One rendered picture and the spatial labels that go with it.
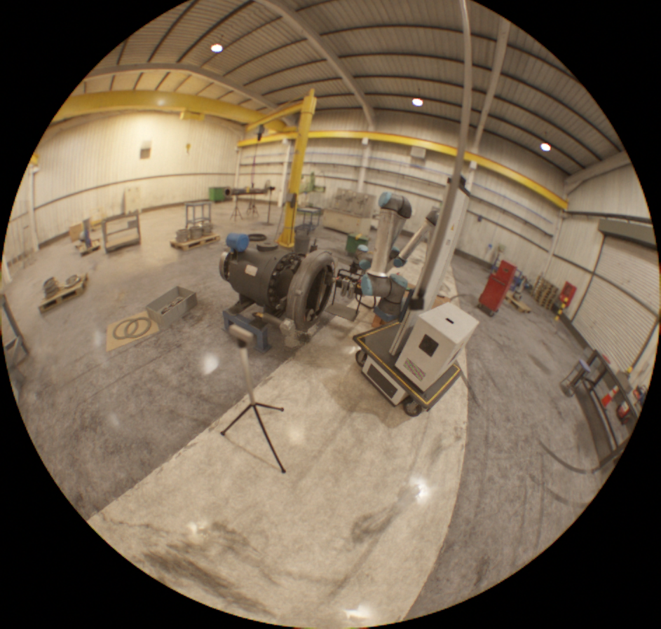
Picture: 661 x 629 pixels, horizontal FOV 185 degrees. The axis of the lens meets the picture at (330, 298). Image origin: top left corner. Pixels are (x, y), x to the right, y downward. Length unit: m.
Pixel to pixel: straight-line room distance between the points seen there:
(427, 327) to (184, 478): 1.93
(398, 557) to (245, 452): 1.25
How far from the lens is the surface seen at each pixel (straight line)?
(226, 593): 1.66
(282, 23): 9.95
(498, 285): 4.83
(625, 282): 9.41
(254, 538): 1.50
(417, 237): 1.88
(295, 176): 5.27
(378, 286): 1.40
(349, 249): 5.11
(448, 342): 1.37
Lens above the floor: 1.47
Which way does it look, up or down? 29 degrees down
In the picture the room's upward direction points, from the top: 11 degrees clockwise
